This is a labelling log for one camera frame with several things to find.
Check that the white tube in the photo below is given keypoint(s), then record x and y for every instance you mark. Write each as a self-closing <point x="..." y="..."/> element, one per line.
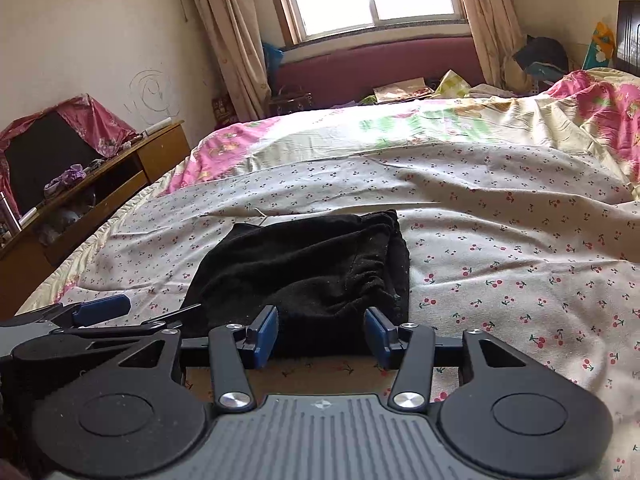
<point x="157" y="126"/>

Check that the brown handbag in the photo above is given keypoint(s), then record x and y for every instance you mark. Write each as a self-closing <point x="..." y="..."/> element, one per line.
<point x="290" y="102"/>

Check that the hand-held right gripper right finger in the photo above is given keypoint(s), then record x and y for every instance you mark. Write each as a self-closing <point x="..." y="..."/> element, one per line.
<point x="380" y="338"/>

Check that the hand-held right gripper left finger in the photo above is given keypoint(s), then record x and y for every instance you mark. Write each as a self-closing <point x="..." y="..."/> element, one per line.
<point x="265" y="336"/>

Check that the yellow green bag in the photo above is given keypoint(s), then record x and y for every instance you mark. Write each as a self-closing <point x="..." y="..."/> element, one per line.
<point x="452" y="84"/>

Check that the beige curtain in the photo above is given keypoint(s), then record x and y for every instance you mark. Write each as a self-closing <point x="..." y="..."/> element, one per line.
<point x="485" y="10"/>
<point x="230" y="35"/>

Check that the purple cloth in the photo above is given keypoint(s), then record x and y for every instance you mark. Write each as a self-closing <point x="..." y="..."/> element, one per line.
<point x="67" y="179"/>

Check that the black pants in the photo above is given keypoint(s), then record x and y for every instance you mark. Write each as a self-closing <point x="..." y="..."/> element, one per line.
<point x="300" y="270"/>

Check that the red patterned box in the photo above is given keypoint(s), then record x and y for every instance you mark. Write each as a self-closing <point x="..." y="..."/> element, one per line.
<point x="222" y="110"/>

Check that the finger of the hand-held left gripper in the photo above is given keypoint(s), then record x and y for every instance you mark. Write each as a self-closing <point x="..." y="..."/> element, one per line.
<point x="125" y="330"/>
<point x="102" y="305"/>

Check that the black television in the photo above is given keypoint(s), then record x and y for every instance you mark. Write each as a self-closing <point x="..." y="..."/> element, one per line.
<point x="50" y="160"/>

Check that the wooden cabinet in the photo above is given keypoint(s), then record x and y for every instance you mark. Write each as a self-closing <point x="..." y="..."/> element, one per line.
<point x="160" y="147"/>

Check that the pink floral quilt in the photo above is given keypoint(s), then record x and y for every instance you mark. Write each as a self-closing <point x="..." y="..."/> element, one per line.
<point x="400" y="125"/>

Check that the dark wooden headboard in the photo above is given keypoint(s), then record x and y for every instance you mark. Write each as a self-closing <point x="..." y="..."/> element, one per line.
<point x="629" y="35"/>

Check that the colourful green orange box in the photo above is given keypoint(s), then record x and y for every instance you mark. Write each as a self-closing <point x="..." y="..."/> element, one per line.
<point x="600" y="45"/>

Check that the printed paper magazine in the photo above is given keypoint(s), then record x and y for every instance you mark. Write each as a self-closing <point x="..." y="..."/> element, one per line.
<point x="402" y="91"/>

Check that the maroon padded bench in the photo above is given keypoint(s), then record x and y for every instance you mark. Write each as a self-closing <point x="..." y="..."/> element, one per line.
<point x="350" y="67"/>

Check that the cherry print bed sheet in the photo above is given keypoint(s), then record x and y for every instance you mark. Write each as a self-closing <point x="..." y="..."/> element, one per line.
<point x="500" y="240"/>

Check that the blue plastic bag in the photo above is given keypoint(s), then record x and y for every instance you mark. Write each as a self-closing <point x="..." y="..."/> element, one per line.
<point x="272" y="62"/>

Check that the dark clothes pile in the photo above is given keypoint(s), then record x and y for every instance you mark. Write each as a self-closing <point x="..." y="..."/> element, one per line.
<point x="542" y="55"/>

